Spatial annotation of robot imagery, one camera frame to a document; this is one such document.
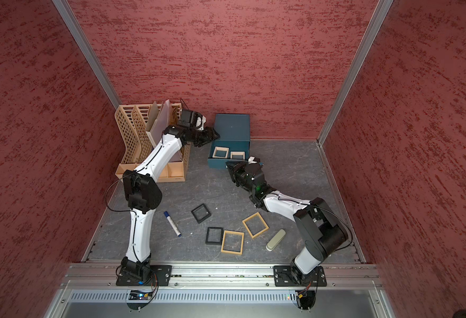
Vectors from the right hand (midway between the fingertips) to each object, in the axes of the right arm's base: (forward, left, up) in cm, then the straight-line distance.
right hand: (224, 166), depth 85 cm
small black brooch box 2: (-24, +5, -19) cm, 31 cm away
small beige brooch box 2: (+9, -6, -3) cm, 11 cm away
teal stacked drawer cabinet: (+23, -4, +2) cm, 24 cm away
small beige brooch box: (+11, +2, -3) cm, 11 cm away
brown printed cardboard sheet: (+27, +35, +9) cm, 45 cm away
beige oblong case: (-27, -21, -17) cm, 38 cm away
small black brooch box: (-14, +12, -19) cm, 26 cm away
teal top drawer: (+15, -4, -3) cm, 16 cm away
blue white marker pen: (-18, +24, -18) cm, 35 cm away
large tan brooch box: (-25, -12, -18) cm, 33 cm away
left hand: (+15, +5, +1) cm, 15 cm away
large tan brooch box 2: (-27, -3, -19) cm, 33 cm away
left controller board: (-45, +32, -20) cm, 58 cm away
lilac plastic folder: (+18, +28, +11) cm, 35 cm away
